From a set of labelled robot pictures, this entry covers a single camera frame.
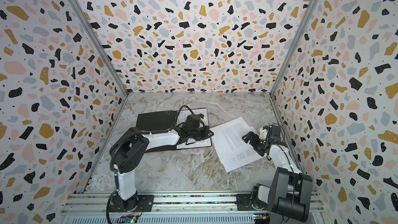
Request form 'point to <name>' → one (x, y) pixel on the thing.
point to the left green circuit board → (129, 219)
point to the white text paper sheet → (233, 152)
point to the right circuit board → (259, 219)
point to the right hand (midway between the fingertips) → (247, 138)
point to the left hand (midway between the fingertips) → (216, 132)
